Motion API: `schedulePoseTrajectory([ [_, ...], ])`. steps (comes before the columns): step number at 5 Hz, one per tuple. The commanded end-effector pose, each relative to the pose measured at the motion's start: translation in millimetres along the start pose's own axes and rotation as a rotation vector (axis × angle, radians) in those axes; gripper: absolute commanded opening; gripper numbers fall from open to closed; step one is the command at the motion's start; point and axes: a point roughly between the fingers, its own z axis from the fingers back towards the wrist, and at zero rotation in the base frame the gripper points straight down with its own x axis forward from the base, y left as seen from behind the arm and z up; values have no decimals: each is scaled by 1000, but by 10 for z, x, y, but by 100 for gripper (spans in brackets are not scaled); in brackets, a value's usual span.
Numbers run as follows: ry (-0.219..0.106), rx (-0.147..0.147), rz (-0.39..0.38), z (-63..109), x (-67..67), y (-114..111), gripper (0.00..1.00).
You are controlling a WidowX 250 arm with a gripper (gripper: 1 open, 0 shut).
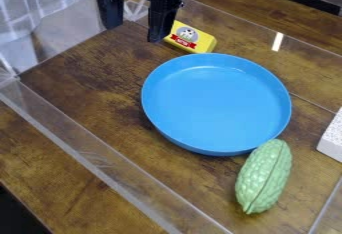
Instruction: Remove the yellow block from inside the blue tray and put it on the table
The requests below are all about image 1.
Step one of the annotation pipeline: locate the blue round tray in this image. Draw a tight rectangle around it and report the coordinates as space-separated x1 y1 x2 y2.
141 53 291 156

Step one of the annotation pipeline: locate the white speckled sponge block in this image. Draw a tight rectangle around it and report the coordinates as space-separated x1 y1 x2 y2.
316 107 342 163

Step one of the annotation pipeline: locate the white patterned cloth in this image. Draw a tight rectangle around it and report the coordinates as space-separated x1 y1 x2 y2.
0 0 108 46

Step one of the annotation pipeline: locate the green bitter gourd toy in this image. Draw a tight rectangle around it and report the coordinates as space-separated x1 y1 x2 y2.
234 139 292 214

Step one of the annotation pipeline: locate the clear acrylic enclosure wall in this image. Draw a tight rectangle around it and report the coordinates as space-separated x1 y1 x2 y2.
0 1 342 234

